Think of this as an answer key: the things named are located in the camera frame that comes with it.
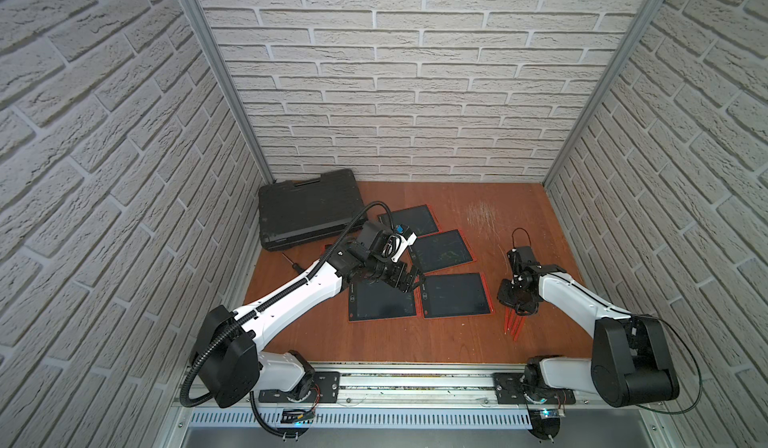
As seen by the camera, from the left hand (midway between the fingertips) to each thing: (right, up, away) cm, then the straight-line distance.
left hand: (417, 270), depth 76 cm
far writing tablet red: (+3, +13, +33) cm, 35 cm away
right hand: (+29, -12, +12) cm, 34 cm away
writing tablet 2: (-14, -12, +13) cm, 23 cm away
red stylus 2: (+28, -17, +7) cm, 33 cm away
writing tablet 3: (+12, -10, +14) cm, 21 cm away
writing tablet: (+10, +2, +24) cm, 26 cm away
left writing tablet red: (-29, +3, +24) cm, 38 cm away
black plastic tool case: (-40, +14, +23) cm, 48 cm away
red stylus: (+27, -17, +9) cm, 33 cm away
